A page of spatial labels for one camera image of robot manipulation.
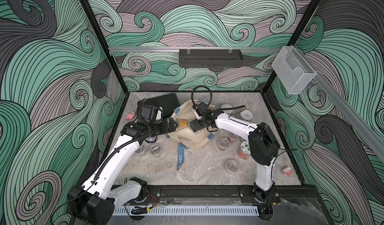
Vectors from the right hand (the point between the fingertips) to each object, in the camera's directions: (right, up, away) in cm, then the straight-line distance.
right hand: (197, 123), depth 92 cm
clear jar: (-32, -14, -10) cm, 36 cm away
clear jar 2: (-24, -14, -9) cm, 29 cm away
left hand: (-15, +2, -18) cm, 23 cm away
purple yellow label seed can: (-20, -2, -33) cm, 39 cm away
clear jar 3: (+15, -11, -6) cm, 20 cm away
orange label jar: (-10, 0, +2) cm, 10 cm away
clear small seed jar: (+18, -21, -15) cm, 31 cm away
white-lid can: (+20, +11, +8) cm, 24 cm away
